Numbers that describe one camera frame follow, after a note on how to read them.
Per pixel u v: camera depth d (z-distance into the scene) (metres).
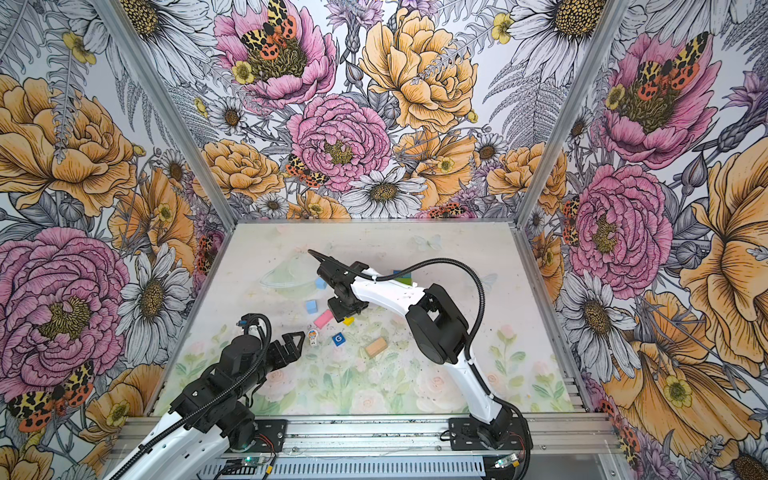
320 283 1.01
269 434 0.74
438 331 0.55
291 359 0.71
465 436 0.68
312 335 0.89
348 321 0.86
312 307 0.98
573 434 0.77
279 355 0.69
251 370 0.61
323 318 0.95
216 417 0.55
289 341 0.72
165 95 0.87
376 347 0.88
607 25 0.73
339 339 0.89
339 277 0.70
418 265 0.59
